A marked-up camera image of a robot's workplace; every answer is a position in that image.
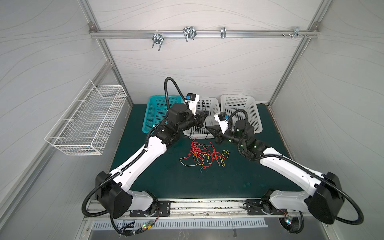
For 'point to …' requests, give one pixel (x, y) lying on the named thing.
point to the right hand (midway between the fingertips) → (210, 122)
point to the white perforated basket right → (229, 104)
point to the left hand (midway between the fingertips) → (211, 110)
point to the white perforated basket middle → (211, 104)
